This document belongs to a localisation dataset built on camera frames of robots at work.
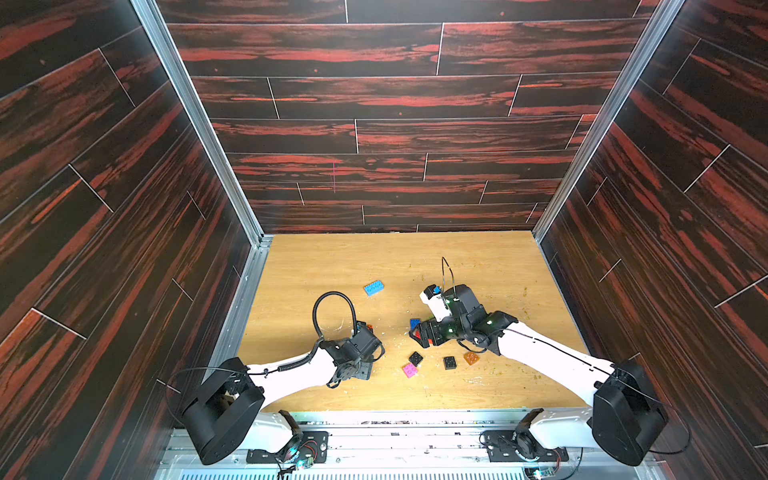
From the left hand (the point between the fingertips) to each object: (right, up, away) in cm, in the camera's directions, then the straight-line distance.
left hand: (361, 364), depth 88 cm
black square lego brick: (+16, +2, 0) cm, 16 cm away
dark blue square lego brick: (+16, +11, +7) cm, 21 cm away
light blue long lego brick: (+3, +21, +17) cm, 27 cm away
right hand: (+19, +12, -3) cm, 23 cm away
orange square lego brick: (+33, +2, -1) cm, 33 cm away
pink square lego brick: (+14, -1, -2) cm, 15 cm away
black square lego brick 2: (+26, +1, -1) cm, 26 cm away
